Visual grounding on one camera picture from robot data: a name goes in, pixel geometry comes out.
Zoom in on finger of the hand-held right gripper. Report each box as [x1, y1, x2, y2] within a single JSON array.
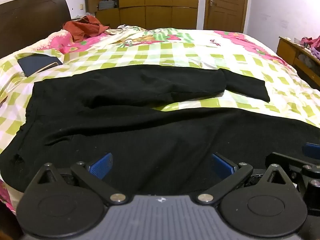
[[265, 152, 320, 174], [302, 142, 320, 157]]

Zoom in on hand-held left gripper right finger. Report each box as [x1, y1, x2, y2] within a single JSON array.
[[196, 152, 297, 204]]

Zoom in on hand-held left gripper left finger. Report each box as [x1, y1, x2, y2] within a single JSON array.
[[32, 152, 128, 205]]

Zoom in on black pants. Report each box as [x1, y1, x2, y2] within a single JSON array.
[[0, 65, 320, 193]]

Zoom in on wooden desk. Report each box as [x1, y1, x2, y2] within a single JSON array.
[[276, 36, 320, 90]]

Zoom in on pile of colourful clothes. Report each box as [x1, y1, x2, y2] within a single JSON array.
[[294, 35, 320, 60]]

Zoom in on dark blue notebook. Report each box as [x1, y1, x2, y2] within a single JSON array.
[[17, 53, 64, 77]]

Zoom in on red cloth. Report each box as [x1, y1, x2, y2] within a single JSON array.
[[62, 15, 110, 43]]

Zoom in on white cloth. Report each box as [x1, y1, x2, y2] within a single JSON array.
[[116, 24, 147, 32]]

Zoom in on wooden door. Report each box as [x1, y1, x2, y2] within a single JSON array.
[[204, 0, 249, 33]]

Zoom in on dark brown headboard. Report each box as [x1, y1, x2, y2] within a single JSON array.
[[0, 0, 73, 59]]

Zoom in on grey box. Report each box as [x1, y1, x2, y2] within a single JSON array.
[[99, 0, 116, 10]]

